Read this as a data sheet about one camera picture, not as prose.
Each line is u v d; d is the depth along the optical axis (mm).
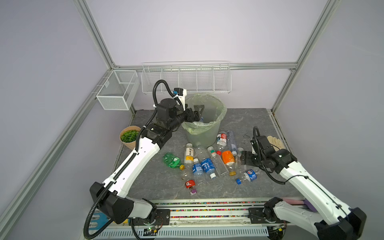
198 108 613
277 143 1013
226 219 740
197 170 844
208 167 846
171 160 916
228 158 894
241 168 858
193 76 983
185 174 887
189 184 802
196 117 611
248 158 694
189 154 910
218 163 912
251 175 820
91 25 742
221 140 972
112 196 384
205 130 793
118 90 991
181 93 586
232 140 991
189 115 601
